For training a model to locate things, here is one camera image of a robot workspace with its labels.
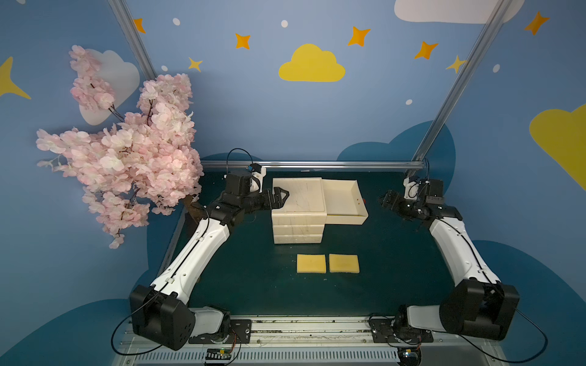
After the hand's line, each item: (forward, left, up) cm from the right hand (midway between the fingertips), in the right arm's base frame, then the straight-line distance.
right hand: (391, 200), depth 85 cm
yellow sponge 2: (-19, +29, -18) cm, 39 cm away
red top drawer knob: (0, +10, -1) cm, 10 cm away
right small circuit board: (-46, -4, -23) cm, 52 cm away
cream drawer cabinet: (-10, +34, 0) cm, 35 cm away
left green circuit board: (-50, +58, -22) cm, 80 cm away
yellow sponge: (-18, +17, -19) cm, 31 cm away
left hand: (-5, +42, +8) cm, 43 cm away
